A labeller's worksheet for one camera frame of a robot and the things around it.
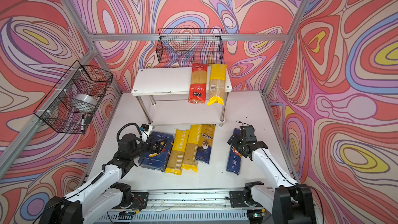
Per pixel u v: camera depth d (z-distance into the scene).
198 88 0.71
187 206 0.72
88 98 0.74
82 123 0.72
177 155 0.86
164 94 0.74
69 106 0.75
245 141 0.65
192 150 0.88
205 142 0.91
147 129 0.75
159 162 0.79
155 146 0.74
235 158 0.84
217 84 0.72
